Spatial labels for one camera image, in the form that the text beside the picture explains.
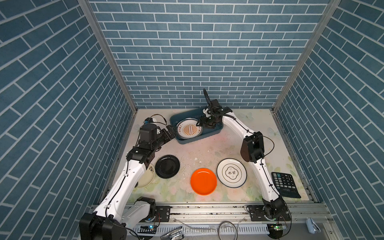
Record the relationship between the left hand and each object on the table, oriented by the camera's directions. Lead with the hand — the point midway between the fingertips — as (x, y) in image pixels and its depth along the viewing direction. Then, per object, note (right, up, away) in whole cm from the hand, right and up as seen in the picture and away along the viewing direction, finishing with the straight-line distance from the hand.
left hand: (172, 130), depth 78 cm
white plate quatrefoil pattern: (+33, -26, +9) cm, 43 cm away
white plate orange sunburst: (+6, 0, +27) cm, 28 cm away
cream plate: (-16, -28, +8) cm, 33 cm away
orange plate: (+17, -30, +7) cm, 35 cm away
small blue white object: (+67, -45, -9) cm, 81 cm away
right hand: (+14, +3, +22) cm, 26 cm away
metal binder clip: (+3, -47, -11) cm, 48 cm away
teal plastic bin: (+11, +11, +34) cm, 38 cm away
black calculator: (+63, -31, +5) cm, 70 cm away
